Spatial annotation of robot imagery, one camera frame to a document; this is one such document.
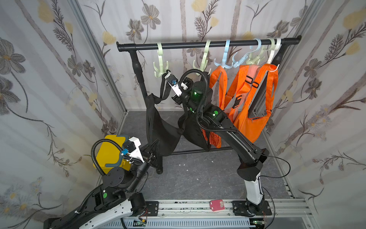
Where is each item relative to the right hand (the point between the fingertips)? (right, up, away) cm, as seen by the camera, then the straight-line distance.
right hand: (180, 75), depth 57 cm
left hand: (-8, -27, -1) cm, 28 cm away
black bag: (-7, -26, +8) cm, 28 cm away
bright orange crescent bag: (+39, -21, +25) cm, 51 cm away
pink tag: (+19, -63, +18) cm, 69 cm away
